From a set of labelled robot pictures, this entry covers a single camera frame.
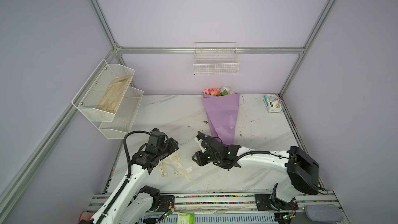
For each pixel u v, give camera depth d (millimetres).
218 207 732
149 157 540
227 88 1174
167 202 731
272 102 1081
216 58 951
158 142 596
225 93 1151
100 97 779
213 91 1147
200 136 704
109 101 766
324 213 688
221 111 1073
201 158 691
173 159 878
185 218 677
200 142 652
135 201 578
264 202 728
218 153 611
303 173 435
